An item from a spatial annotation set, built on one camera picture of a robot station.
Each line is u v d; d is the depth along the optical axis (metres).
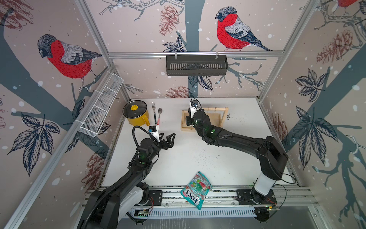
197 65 1.03
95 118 0.85
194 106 0.68
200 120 0.60
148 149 0.64
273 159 0.46
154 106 1.18
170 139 0.75
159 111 1.12
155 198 0.73
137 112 0.98
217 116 1.07
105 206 0.40
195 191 0.73
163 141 0.73
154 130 0.72
